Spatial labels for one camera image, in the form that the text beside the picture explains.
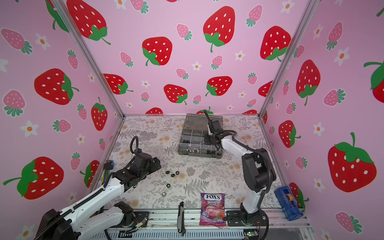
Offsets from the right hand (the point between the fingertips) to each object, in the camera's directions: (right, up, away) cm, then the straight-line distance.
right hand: (207, 137), depth 95 cm
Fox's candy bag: (+2, -36, -20) cm, 42 cm away
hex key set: (-63, -18, -2) cm, 66 cm away
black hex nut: (-23, -27, -9) cm, 37 cm away
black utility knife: (-14, -40, -23) cm, 49 cm away
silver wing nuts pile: (-9, -9, +3) cm, 13 cm away
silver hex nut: (-25, -31, -13) cm, 42 cm away
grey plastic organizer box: (-8, -3, +9) cm, 12 cm away
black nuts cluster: (-19, -22, -5) cm, 29 cm away
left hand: (-31, -14, -11) cm, 35 cm away
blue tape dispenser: (+40, -32, -21) cm, 56 cm away
